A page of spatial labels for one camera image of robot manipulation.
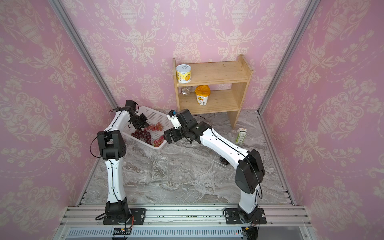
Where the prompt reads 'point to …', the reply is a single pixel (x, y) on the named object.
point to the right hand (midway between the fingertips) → (171, 132)
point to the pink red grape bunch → (157, 143)
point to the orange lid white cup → (202, 92)
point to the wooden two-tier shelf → (215, 88)
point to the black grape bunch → (225, 161)
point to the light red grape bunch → (158, 127)
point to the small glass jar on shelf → (186, 91)
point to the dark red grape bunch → (143, 135)
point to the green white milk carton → (241, 135)
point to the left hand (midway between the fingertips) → (149, 123)
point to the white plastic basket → (153, 118)
